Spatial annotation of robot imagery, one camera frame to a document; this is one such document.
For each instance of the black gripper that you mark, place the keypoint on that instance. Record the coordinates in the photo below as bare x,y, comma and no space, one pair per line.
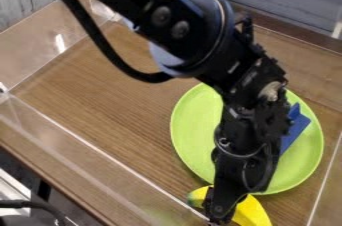
247,149

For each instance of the yellow toy banana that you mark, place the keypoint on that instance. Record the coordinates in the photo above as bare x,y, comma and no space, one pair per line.
249,213

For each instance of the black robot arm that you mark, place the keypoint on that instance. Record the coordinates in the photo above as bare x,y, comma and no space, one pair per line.
205,43

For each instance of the green plate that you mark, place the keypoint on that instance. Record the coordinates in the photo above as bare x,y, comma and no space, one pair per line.
193,120

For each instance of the blue plastic block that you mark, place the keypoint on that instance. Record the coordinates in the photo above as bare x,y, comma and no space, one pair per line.
299,123

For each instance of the clear acrylic enclosure wall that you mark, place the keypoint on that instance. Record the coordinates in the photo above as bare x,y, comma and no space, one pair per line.
88,128

